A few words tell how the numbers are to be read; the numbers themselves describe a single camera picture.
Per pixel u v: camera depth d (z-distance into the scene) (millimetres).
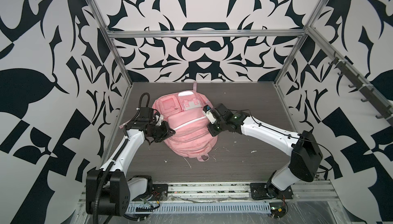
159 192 736
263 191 740
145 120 652
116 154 456
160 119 788
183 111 913
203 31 956
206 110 740
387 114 502
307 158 433
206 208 649
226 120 623
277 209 714
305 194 747
